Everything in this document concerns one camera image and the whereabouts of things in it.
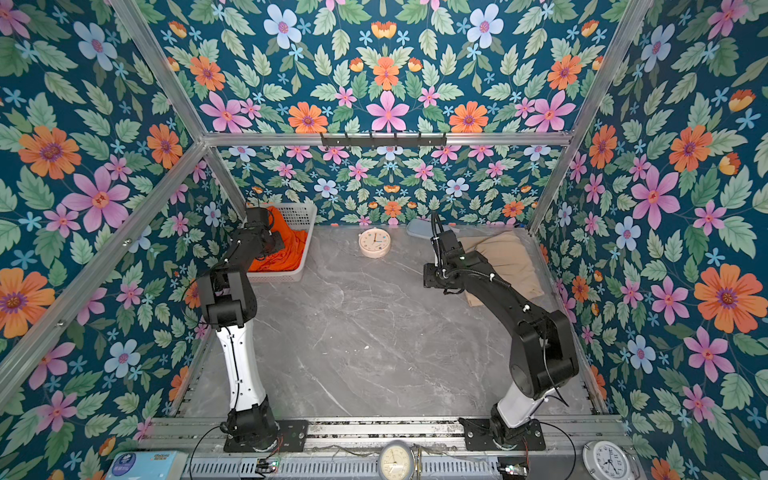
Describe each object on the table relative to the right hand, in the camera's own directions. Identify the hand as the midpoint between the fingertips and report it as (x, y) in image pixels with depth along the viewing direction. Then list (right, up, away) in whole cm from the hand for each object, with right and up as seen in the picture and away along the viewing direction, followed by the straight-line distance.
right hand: (432, 275), depth 89 cm
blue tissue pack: (-65, -41, -23) cm, 80 cm away
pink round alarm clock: (-20, +11, +23) cm, 32 cm away
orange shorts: (-50, +6, +17) cm, 53 cm away
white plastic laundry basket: (-53, +22, +30) cm, 65 cm away
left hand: (-55, +14, +17) cm, 59 cm away
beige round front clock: (-10, -41, -21) cm, 47 cm away
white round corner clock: (+38, -41, -21) cm, 60 cm away
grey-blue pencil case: (-3, +17, +30) cm, 35 cm away
